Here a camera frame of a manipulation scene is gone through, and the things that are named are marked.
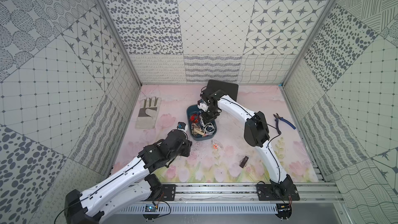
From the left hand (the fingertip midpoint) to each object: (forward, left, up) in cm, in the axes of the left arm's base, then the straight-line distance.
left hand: (194, 144), depth 74 cm
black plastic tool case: (+53, -24, -16) cm, 61 cm away
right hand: (+19, -7, -10) cm, 23 cm away
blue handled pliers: (+25, -57, -15) cm, 64 cm away
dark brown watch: (-4, -26, -11) cm, 28 cm away
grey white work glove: (+28, +34, -14) cm, 47 cm away
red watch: (+23, +2, -12) cm, 26 cm away
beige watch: (+13, -1, -10) cm, 16 cm away
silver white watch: (+16, -7, -13) cm, 22 cm away
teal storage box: (+28, +3, -9) cm, 29 cm away
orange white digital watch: (+6, -11, -13) cm, 18 cm away
